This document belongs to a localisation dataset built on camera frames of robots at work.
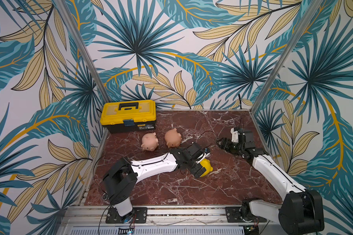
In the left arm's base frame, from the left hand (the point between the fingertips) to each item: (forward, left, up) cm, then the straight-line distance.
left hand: (196, 166), depth 81 cm
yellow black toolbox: (+30, +47, +7) cm, 56 cm away
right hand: (+13, -15, +5) cm, 20 cm away
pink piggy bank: (+16, +28, -1) cm, 32 cm away
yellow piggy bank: (+1, -5, +1) cm, 5 cm away
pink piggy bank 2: (+20, +14, -2) cm, 24 cm away
